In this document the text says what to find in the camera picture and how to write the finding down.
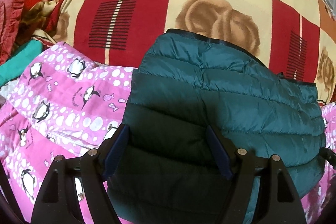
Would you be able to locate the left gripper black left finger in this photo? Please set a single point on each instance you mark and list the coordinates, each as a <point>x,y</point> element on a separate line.
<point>57,201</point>

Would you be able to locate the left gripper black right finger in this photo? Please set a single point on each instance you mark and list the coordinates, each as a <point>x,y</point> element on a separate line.
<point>249,177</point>

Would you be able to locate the teal quilted puffer jacket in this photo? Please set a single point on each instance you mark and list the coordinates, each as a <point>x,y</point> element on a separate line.
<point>186,83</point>

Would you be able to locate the red clothes pile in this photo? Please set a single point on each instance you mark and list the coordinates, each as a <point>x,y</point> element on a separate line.
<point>38,15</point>

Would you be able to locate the pink penguin bedsheet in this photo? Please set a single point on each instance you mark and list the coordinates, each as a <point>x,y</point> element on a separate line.
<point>63,103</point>

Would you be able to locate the green garment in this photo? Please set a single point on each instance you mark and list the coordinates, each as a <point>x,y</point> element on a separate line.
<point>18,62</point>

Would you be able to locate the red heart ruffled cushion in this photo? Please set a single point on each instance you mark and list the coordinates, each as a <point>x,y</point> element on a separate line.
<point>11,12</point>

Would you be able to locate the rose patterned checkered quilt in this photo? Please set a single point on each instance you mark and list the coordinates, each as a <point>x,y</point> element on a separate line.
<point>292,37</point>

